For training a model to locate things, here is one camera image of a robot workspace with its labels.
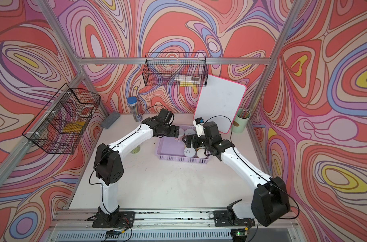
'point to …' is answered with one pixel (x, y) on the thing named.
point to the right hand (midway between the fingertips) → (191, 140)
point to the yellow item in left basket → (74, 127)
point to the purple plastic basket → (170, 149)
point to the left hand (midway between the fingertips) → (174, 131)
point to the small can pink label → (190, 152)
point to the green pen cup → (241, 117)
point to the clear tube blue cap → (133, 105)
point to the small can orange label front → (189, 131)
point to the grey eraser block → (110, 119)
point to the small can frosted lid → (200, 153)
